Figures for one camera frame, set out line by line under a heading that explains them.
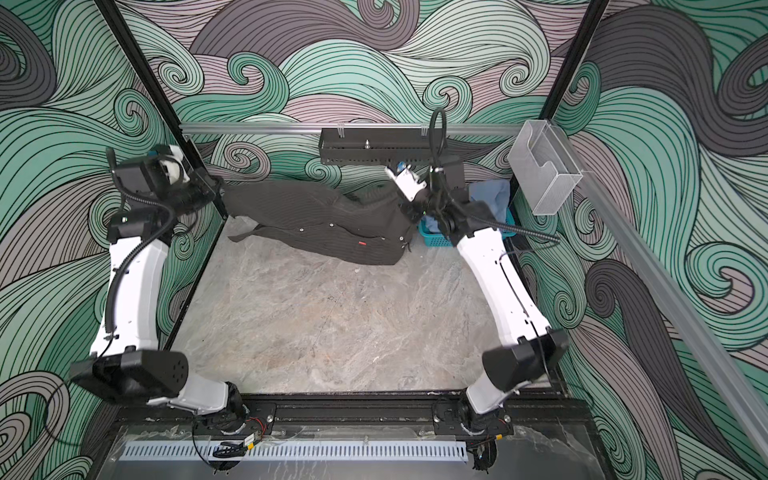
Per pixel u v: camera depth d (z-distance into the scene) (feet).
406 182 1.94
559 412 2.44
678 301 1.68
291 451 2.29
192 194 1.96
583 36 2.44
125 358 1.31
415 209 2.07
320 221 3.18
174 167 1.90
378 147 3.09
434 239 3.42
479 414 2.01
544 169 2.49
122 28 2.40
